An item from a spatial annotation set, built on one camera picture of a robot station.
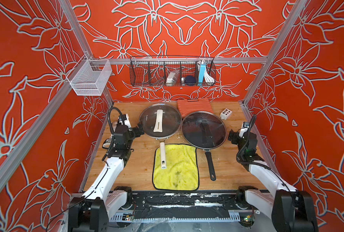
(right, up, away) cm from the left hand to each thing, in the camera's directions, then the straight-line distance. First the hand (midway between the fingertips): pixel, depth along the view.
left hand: (134, 122), depth 82 cm
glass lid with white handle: (+15, 0, +9) cm, 17 cm away
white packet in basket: (+22, +28, +10) cm, 37 cm away
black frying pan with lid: (+44, -6, +10) cm, 45 cm away
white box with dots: (+64, +5, +26) cm, 69 cm away
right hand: (+61, -5, +3) cm, 62 cm away
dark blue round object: (+35, +28, +15) cm, 47 cm away
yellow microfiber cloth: (+27, -30, 0) cm, 40 cm away
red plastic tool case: (+34, +10, +29) cm, 46 cm away
